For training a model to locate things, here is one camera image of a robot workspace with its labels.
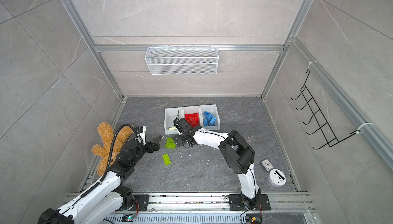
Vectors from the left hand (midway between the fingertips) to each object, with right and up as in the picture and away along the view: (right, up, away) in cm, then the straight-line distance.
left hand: (153, 132), depth 82 cm
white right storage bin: (+36, +12, +25) cm, 45 cm away
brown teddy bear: (-28, -1, +3) cm, 28 cm away
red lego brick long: (+22, +8, +19) cm, 30 cm away
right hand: (+14, -4, +12) cm, 19 cm away
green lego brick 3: (+8, -10, +10) cm, 16 cm away
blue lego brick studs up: (+32, +8, +21) cm, 39 cm away
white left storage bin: (+5, +9, +24) cm, 26 cm away
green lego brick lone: (+7, -16, +4) cm, 18 cm away
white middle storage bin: (+21, +13, +25) cm, 35 cm away
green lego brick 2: (+7, -8, +13) cm, 16 cm away
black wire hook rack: (+77, +1, -24) cm, 81 cm away
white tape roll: (+67, -23, -4) cm, 71 cm away
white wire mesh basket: (+14, +46, +18) cm, 51 cm away
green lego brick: (+8, 0, +16) cm, 18 cm away
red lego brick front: (+22, +5, +17) cm, 28 cm away
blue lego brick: (+30, +4, +17) cm, 35 cm away
